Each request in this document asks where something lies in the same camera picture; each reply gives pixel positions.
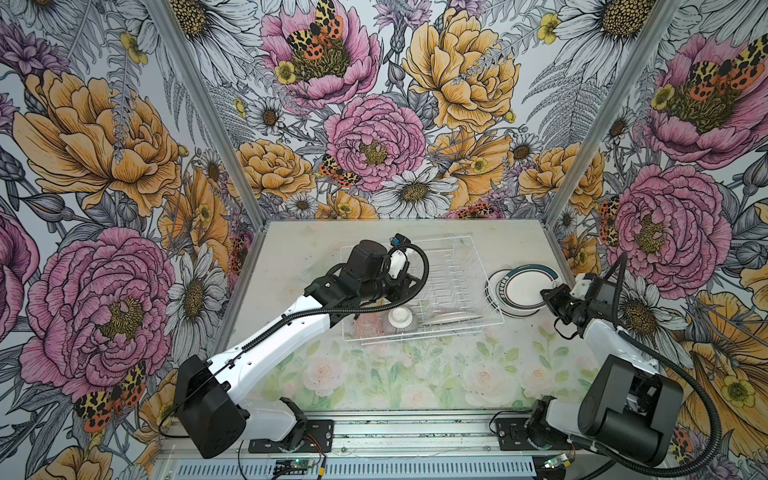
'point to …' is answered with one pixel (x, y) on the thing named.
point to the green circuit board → (294, 463)
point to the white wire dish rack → (460, 296)
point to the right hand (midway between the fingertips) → (540, 297)
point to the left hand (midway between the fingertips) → (410, 288)
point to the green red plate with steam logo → (520, 287)
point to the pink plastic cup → (368, 326)
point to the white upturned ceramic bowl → (400, 317)
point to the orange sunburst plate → (452, 318)
